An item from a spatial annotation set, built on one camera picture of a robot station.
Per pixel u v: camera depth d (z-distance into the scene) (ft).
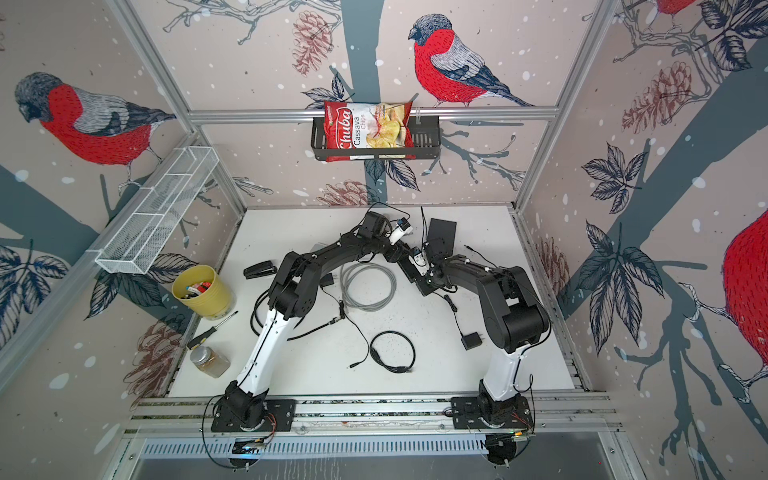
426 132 3.10
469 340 2.81
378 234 2.98
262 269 3.30
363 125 2.87
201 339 2.81
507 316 1.63
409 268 3.13
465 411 2.41
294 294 2.08
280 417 2.39
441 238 3.61
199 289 2.74
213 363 2.50
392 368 2.67
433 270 2.42
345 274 3.28
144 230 2.43
